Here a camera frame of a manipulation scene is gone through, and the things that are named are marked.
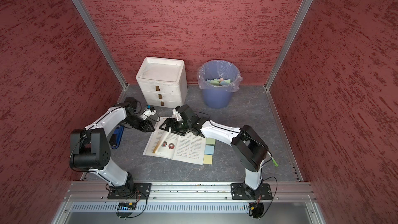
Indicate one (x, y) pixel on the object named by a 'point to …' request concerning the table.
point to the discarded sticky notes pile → (219, 82)
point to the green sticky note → (209, 140)
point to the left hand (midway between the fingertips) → (149, 131)
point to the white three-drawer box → (163, 81)
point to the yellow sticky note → (208, 159)
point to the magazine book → (188, 148)
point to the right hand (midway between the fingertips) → (165, 132)
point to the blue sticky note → (209, 149)
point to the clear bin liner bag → (217, 69)
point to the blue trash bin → (218, 96)
